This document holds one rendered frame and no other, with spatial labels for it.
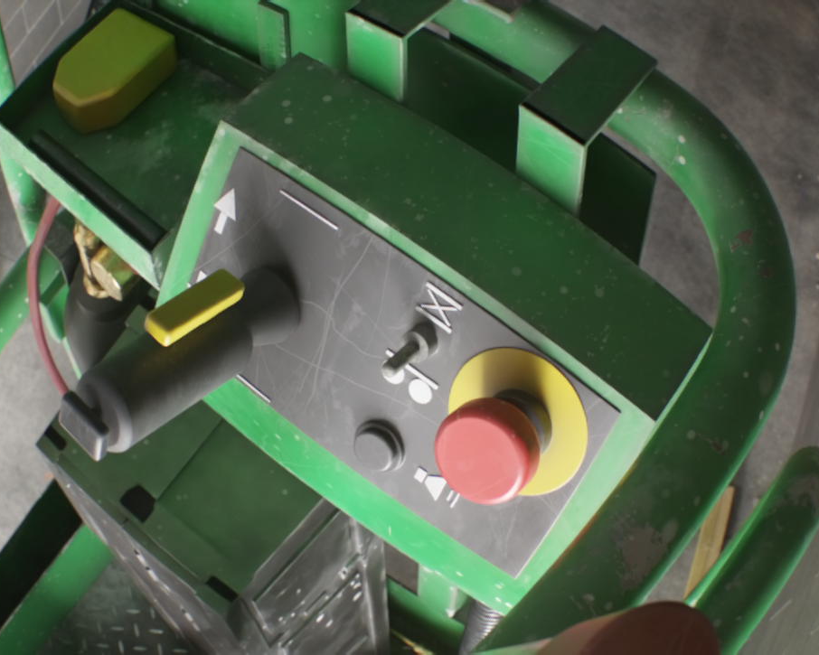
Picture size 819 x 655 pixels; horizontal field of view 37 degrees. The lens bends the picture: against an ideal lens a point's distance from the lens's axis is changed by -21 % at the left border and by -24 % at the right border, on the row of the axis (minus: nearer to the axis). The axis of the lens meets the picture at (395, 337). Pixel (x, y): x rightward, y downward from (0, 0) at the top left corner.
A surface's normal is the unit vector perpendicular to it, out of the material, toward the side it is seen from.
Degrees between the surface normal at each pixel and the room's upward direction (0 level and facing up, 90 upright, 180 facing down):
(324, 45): 90
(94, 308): 15
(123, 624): 0
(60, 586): 90
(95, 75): 0
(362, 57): 90
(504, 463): 58
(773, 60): 0
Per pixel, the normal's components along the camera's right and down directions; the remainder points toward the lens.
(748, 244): -0.46, -0.36
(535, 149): -0.63, 0.70
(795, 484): -0.15, -0.85
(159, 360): 0.56, -0.52
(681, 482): 0.11, -0.34
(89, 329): -0.26, 0.23
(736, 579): -0.36, -0.64
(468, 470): -0.54, 0.36
